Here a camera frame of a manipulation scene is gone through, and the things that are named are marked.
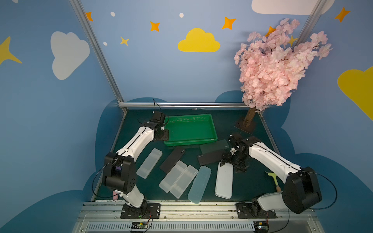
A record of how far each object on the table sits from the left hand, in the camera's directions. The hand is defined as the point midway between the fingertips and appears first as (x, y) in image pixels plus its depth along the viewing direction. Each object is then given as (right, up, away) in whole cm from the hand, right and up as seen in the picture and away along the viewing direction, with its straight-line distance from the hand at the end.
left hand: (163, 134), depth 90 cm
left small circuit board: (-9, -45, -18) cm, 49 cm away
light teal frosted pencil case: (+22, -28, -7) cm, 37 cm away
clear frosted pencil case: (+13, -27, -6) cm, 31 cm away
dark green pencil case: (+34, -9, +8) cm, 36 cm away
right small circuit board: (+54, -46, -17) cm, 73 cm away
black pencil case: (+7, -15, +4) cm, 17 cm away
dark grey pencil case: (+32, -17, +8) cm, 37 cm away
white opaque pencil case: (+37, -29, -7) cm, 47 cm away
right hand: (+39, -18, -7) cm, 44 cm away
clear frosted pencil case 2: (-9, -18, +1) cm, 20 cm away
